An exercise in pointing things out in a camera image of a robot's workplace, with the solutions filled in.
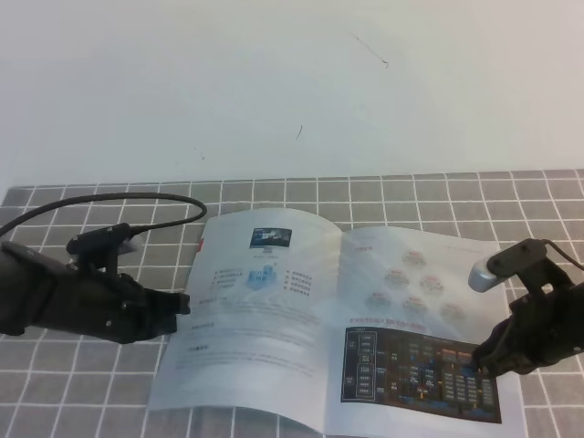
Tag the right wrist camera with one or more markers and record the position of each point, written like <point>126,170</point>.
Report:
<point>529,261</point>

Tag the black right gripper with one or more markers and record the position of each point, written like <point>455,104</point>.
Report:
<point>539,333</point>

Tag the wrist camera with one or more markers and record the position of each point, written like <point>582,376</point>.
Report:
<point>99,250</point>
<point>529,261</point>

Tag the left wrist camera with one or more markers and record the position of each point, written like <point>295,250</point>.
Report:
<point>99,250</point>

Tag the white brochure book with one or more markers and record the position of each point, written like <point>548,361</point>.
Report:
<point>366,333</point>

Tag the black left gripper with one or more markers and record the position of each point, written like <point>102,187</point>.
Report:
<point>113,308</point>

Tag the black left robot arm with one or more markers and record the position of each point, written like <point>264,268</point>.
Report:
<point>39,291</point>

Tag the grey checked tablecloth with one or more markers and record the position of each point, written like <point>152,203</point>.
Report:
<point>55,384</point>

